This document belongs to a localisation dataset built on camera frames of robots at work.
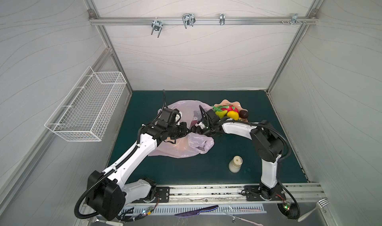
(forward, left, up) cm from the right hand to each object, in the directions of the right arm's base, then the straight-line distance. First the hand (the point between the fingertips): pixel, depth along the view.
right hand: (190, 141), depth 84 cm
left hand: (0, 0, +11) cm, 11 cm away
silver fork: (-26, -66, -9) cm, 72 cm away
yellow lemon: (+17, -26, +4) cm, 31 cm away
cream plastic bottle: (-12, -25, -1) cm, 27 cm away
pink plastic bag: (-5, -2, +6) cm, 8 cm away
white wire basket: (+3, +47, +24) cm, 52 cm away
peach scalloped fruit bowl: (+31, -31, -3) cm, 44 cm away
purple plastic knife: (-33, -4, -7) cm, 34 cm away
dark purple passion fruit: (+20, -34, 0) cm, 39 cm away
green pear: (+19, -19, +1) cm, 27 cm away
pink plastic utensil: (-34, -23, -8) cm, 42 cm away
